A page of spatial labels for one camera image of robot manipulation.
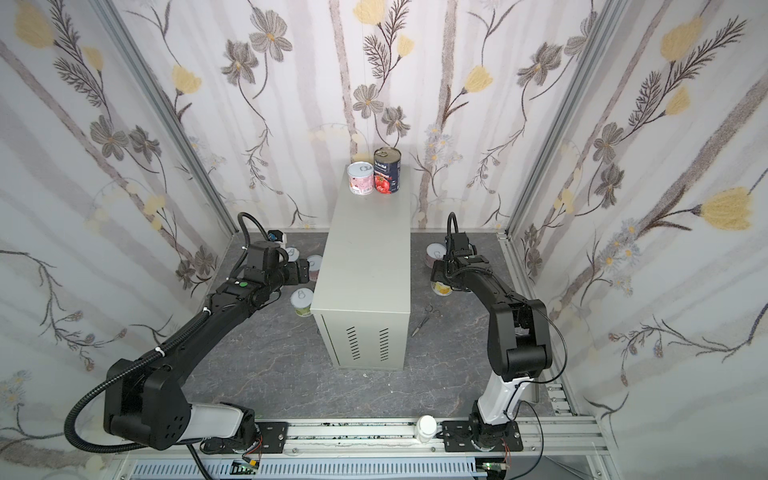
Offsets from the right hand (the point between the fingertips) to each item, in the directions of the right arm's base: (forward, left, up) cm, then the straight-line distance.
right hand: (440, 267), depth 94 cm
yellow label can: (-7, 0, -3) cm, 7 cm away
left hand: (-4, +45, +8) cm, 46 cm away
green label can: (-9, +44, -9) cm, 46 cm away
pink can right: (+12, -1, -7) cm, 14 cm away
